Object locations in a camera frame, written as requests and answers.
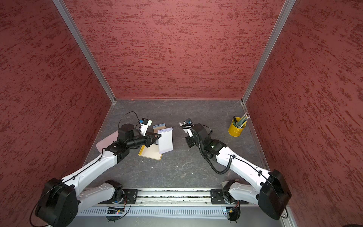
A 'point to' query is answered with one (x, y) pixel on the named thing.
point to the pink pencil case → (104, 144)
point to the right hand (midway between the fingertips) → (188, 135)
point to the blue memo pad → (158, 126)
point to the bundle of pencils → (242, 121)
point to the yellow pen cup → (234, 131)
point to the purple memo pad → (165, 141)
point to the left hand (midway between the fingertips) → (160, 138)
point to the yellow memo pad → (152, 152)
